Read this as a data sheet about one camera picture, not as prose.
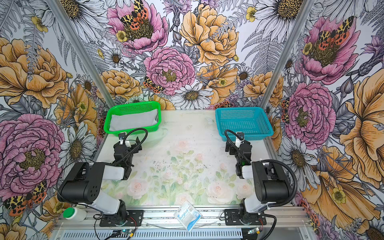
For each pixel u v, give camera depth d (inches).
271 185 18.1
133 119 43.8
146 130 30.0
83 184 18.1
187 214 29.8
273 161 20.7
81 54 34.4
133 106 48.5
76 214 27.1
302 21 29.9
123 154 27.8
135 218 28.9
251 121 45.4
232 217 29.1
